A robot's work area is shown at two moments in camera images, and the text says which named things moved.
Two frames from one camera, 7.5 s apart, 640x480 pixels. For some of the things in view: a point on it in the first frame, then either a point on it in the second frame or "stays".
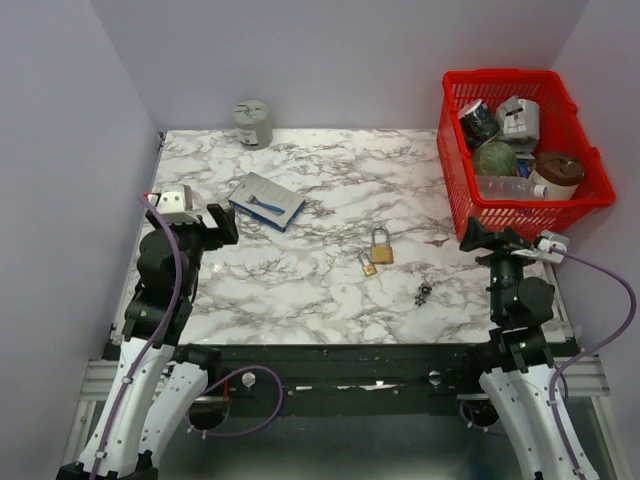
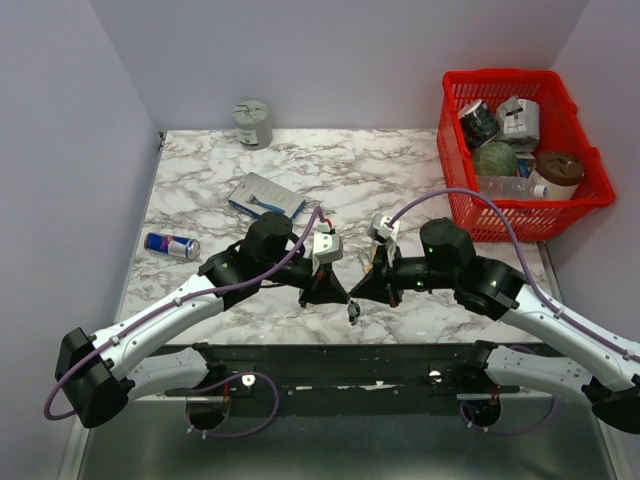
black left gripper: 226,233 -> 324,288
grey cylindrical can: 252,120 stays
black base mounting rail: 346,374 stays
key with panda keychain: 424,290 -> 353,311
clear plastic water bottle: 502,187 stays
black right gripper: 476,235 -> 381,283
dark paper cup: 477,121 stays
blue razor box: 263,200 stays
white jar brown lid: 560,172 stays
